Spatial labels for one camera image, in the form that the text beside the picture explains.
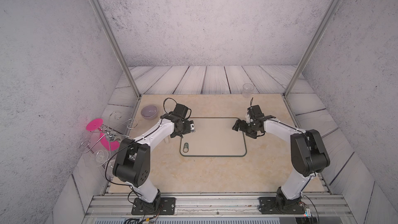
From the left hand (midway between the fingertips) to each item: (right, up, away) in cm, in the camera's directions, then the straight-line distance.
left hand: (189, 130), depth 91 cm
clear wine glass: (-32, -6, -30) cm, 44 cm away
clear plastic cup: (+42, +26, +29) cm, 57 cm away
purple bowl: (-29, +10, +17) cm, 35 cm away
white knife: (-14, -7, +5) cm, 16 cm away
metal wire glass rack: (-45, -2, +3) cm, 45 cm away
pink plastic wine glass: (-31, -1, -24) cm, 40 cm away
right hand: (+30, 0, +3) cm, 30 cm away
